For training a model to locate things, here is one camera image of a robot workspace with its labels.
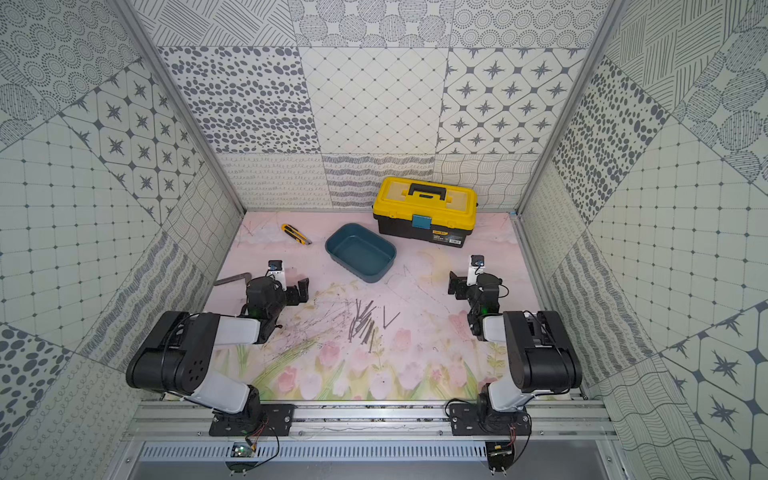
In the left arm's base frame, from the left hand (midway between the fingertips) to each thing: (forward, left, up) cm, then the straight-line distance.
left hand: (291, 276), depth 95 cm
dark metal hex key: (+3, +18, -5) cm, 19 cm away
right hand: (+2, -57, -1) cm, 57 cm away
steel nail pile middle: (-11, -23, -7) cm, 27 cm away
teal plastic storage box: (+16, -21, -8) cm, 27 cm away
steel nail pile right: (-16, -26, -7) cm, 31 cm away
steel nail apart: (-10, -30, -7) cm, 33 cm away
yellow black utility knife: (+22, +5, -4) cm, 22 cm away
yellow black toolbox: (+23, -44, +9) cm, 50 cm away
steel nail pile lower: (-17, -27, -7) cm, 33 cm away
